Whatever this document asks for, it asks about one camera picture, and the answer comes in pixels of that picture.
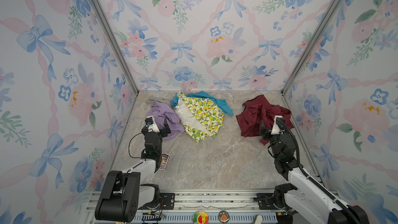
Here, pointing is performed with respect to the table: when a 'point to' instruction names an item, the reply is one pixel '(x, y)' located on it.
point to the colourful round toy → (200, 217)
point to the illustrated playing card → (165, 158)
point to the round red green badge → (223, 216)
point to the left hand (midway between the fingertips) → (157, 119)
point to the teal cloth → (223, 103)
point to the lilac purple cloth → (160, 111)
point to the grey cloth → (152, 101)
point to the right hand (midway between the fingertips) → (272, 120)
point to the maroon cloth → (259, 113)
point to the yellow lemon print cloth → (200, 117)
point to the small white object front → (258, 220)
